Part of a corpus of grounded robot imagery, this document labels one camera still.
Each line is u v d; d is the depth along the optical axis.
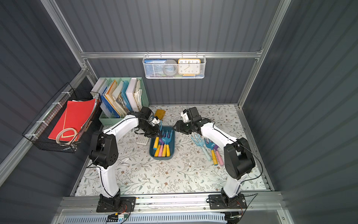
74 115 0.72
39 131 0.61
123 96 0.96
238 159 0.47
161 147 0.94
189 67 0.88
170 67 0.91
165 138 0.96
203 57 0.89
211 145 0.93
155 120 0.89
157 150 0.91
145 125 0.79
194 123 0.69
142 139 0.99
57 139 0.67
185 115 0.83
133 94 0.94
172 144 0.95
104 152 0.52
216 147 0.94
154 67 0.84
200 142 0.97
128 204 0.74
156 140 0.86
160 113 1.14
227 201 0.65
